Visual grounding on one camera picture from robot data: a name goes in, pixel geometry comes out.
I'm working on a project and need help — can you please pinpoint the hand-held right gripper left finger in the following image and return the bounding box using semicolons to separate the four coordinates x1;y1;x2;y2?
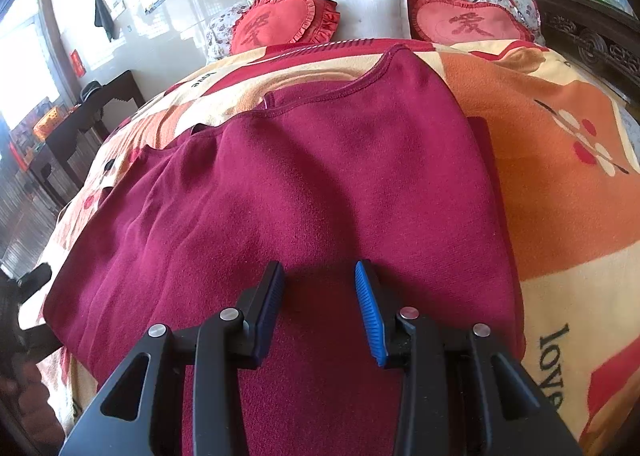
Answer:
59;261;286;456

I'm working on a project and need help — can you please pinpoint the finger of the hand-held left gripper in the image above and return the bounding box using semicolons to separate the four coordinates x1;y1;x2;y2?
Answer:
16;263;54;298

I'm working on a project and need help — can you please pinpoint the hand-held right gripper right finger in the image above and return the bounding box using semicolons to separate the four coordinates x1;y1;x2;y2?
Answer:
354;260;583;456

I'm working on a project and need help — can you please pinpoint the maroon knit shirt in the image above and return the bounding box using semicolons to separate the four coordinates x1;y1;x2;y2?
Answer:
42;44;527;456

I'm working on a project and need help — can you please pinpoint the dark wooden desk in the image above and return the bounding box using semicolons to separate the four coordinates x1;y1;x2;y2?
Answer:
27;69;146;193

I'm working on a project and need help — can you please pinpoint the orange basket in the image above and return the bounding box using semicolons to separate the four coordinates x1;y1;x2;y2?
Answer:
32;106;64;137

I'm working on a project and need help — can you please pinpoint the printed fleece blanket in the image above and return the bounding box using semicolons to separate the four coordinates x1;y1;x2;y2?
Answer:
20;36;640;456

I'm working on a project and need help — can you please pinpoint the dark hanging cloth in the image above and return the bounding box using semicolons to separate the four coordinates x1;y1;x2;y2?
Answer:
94;0;116;42

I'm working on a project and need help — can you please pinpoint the red heart-shaped pillow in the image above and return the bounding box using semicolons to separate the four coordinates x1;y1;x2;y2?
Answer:
407;0;534;44
231;0;342;55

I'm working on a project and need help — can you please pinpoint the white pillow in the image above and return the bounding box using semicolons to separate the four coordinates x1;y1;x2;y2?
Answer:
325;0;414;42

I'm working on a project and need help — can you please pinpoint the carved dark wooden headboard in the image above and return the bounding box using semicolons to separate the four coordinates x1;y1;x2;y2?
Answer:
517;0;640;105

